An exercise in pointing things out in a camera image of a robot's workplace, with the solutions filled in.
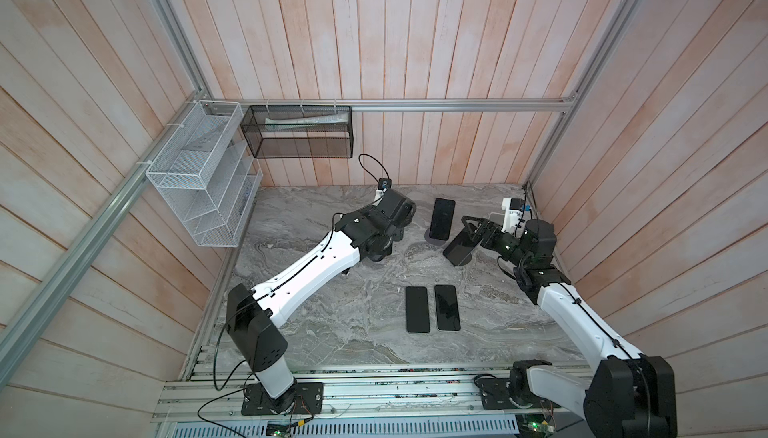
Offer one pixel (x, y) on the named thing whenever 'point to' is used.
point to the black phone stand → (417, 312)
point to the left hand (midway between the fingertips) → (384, 224)
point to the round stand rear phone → (434, 241)
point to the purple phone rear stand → (442, 218)
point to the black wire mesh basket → (299, 131)
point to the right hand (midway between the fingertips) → (470, 220)
